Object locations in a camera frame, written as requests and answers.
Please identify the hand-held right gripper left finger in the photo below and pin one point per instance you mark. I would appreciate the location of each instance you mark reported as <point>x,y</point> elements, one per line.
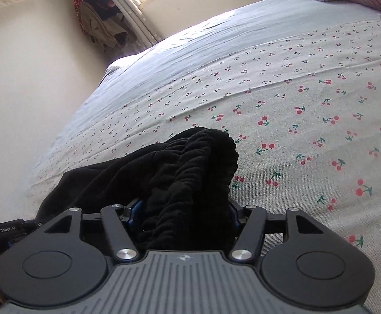
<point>133,212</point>

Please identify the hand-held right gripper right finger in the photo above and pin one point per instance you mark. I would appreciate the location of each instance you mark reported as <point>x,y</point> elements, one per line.
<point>235,217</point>

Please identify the black pants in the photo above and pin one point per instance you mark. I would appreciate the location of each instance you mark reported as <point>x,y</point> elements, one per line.
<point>184,176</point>

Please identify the cherry print bed sheet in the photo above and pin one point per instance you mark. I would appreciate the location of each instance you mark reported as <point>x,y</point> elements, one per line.
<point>308,137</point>

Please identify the blue-grey bed sheet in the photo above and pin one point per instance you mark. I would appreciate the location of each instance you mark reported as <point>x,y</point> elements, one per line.
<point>210,45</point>

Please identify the grey patterned curtain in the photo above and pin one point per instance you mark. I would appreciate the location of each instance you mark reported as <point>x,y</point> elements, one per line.
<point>135,16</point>

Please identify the hanging clothes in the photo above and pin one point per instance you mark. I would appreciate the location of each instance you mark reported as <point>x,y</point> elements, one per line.
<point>95,19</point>

